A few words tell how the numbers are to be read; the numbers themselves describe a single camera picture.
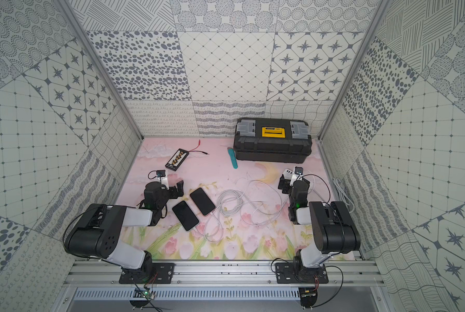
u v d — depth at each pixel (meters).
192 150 1.15
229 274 0.75
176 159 1.08
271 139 0.95
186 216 0.89
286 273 0.73
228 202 0.94
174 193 0.86
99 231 0.46
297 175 0.80
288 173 1.01
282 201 0.93
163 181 0.83
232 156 1.11
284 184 0.86
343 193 0.97
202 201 0.93
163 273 0.74
